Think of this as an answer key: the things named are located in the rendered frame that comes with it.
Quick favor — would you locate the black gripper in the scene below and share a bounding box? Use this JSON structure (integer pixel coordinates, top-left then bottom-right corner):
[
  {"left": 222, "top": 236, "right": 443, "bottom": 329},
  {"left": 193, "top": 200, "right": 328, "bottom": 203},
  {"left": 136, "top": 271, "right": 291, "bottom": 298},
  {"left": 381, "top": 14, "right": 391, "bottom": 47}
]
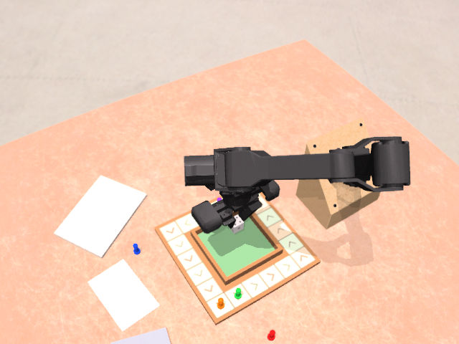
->
[{"left": 191, "top": 180, "right": 280, "bottom": 234}]

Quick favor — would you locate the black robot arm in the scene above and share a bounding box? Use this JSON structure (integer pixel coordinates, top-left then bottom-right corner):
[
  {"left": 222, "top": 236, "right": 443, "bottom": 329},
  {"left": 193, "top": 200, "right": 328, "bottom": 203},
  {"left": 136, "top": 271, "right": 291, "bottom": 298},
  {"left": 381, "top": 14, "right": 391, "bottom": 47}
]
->
[{"left": 184, "top": 136, "right": 410, "bottom": 195}]

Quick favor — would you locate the white die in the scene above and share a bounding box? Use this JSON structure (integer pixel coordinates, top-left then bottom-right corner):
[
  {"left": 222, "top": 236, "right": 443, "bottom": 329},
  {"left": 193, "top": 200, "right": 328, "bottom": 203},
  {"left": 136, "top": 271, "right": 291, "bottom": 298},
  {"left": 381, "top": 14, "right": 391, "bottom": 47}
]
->
[{"left": 231, "top": 215, "right": 244, "bottom": 234}]

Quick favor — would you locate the green game pawn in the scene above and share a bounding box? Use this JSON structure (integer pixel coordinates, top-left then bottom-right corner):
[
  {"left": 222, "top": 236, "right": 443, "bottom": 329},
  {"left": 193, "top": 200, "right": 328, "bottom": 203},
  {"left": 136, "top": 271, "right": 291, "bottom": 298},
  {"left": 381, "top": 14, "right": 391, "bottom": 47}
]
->
[{"left": 235, "top": 288, "right": 242, "bottom": 300}]

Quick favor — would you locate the blue game pawn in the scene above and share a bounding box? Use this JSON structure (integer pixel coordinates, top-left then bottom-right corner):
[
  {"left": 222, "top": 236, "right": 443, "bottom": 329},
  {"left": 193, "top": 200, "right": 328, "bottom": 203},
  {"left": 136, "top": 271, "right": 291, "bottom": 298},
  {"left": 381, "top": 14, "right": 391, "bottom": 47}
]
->
[{"left": 133, "top": 244, "right": 141, "bottom": 254}]

